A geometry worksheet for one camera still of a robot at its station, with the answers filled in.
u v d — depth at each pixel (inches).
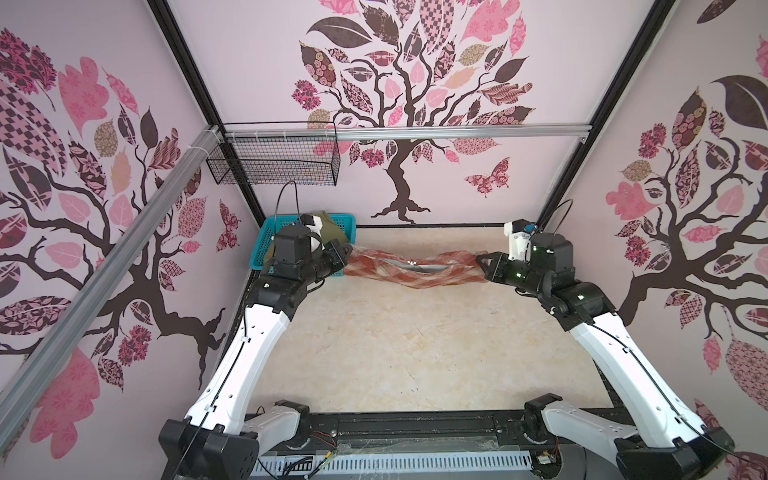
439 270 27.6
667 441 14.6
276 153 37.3
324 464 27.3
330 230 45.0
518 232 24.1
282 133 35.4
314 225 25.4
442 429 29.8
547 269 20.0
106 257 21.9
